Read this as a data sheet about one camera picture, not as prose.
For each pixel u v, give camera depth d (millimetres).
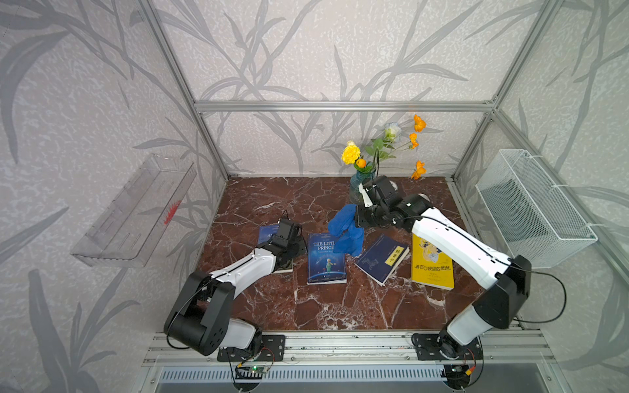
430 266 888
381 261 913
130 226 682
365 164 891
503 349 752
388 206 579
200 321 422
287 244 692
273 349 727
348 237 791
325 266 901
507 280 421
